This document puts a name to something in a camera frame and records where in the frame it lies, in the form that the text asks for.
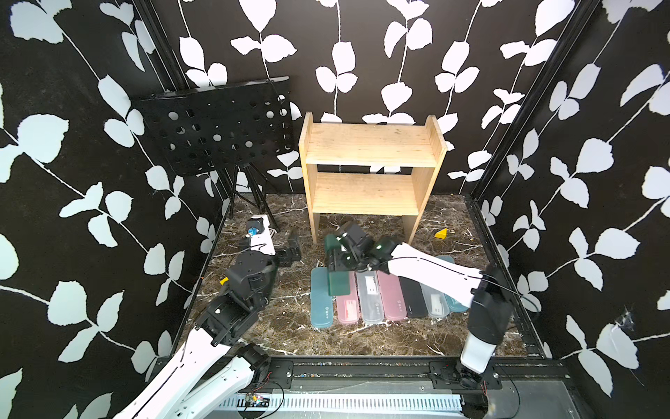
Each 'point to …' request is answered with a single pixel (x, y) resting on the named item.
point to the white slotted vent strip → (355, 403)
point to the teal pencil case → (321, 303)
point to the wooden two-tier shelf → (369, 169)
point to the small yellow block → (442, 234)
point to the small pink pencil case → (348, 305)
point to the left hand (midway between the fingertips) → (280, 227)
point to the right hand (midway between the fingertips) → (329, 259)
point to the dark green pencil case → (338, 282)
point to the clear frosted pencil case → (370, 296)
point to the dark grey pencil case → (415, 304)
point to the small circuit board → (259, 401)
